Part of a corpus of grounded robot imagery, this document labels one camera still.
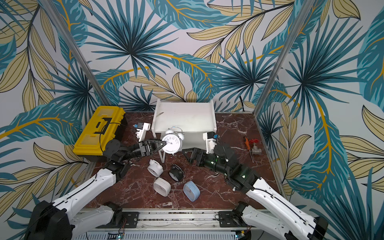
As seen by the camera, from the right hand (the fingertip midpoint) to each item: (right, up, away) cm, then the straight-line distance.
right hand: (187, 152), depth 64 cm
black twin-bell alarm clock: (-6, -14, +17) cm, 23 cm away
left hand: (-9, +3, -2) cm, 9 cm away
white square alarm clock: (-14, -20, +13) cm, 27 cm away
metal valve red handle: (+43, -4, +32) cm, 54 cm away
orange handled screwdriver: (+39, +1, +37) cm, 54 cm away
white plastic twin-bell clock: (-18, -12, +18) cm, 28 cm away
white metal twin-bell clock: (-6, +6, -2) cm, 8 cm away
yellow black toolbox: (-48, +14, +26) cm, 57 cm away
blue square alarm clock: (+2, -21, +11) cm, 24 cm away
